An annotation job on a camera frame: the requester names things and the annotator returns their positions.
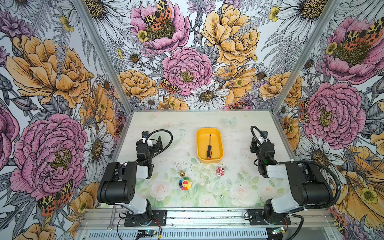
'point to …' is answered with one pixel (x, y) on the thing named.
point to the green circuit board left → (148, 233)
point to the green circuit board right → (276, 231)
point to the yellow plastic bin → (203, 136)
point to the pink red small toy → (220, 171)
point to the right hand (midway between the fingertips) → (257, 141)
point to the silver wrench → (110, 226)
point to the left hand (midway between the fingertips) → (153, 140)
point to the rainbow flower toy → (185, 183)
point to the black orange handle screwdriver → (209, 150)
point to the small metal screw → (221, 196)
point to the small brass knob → (182, 173)
